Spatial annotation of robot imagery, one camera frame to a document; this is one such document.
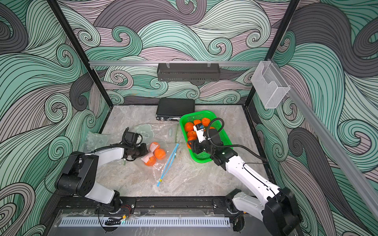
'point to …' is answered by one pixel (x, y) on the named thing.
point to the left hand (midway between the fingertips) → (148, 149)
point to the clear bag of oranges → (160, 167)
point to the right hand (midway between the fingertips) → (193, 139)
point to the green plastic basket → (211, 118)
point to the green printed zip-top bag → (93, 140)
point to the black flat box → (172, 109)
